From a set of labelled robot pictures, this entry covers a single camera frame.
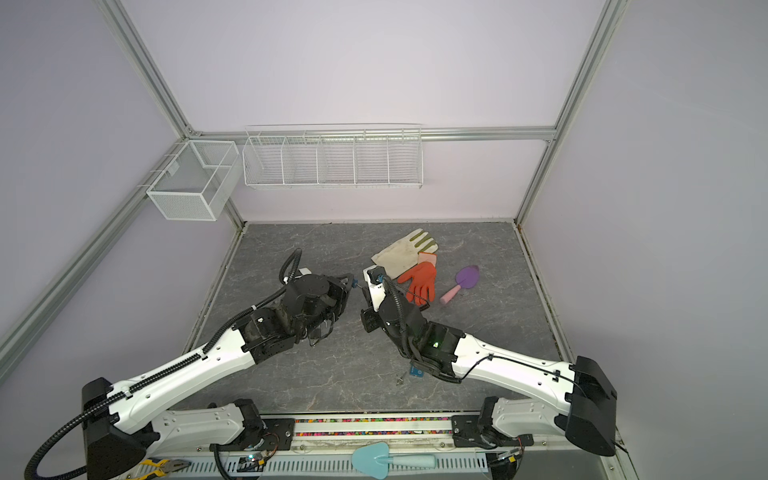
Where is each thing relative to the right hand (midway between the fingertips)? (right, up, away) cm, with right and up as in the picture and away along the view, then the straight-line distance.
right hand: (365, 292), depth 70 cm
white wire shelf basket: (+3, +43, +34) cm, 55 cm away
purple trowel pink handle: (+33, 0, +35) cm, 48 cm away
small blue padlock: (-2, +2, 0) cm, 4 cm away
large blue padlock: (+13, -24, +12) cm, 30 cm away
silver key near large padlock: (+9, -26, +12) cm, 30 cm away
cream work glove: (+11, +9, +41) cm, 43 cm away
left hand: (-2, +3, 0) cm, 3 cm away
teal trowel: (+2, -39, -1) cm, 39 cm away
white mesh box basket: (-59, +32, +28) cm, 73 cm away
